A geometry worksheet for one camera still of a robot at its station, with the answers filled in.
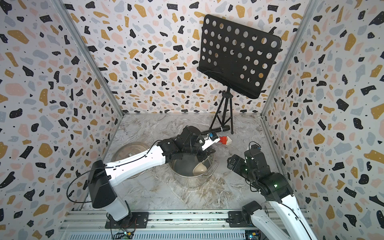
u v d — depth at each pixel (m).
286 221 0.40
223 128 1.10
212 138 0.62
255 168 0.49
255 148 0.62
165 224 0.73
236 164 0.60
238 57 0.69
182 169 0.92
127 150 1.00
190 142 0.57
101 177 0.46
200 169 0.89
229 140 1.03
